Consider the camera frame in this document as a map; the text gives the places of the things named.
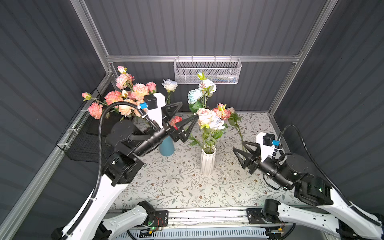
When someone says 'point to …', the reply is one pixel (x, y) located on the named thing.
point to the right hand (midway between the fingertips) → (240, 148)
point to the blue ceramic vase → (167, 147)
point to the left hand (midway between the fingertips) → (190, 109)
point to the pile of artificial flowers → (233, 118)
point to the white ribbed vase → (207, 160)
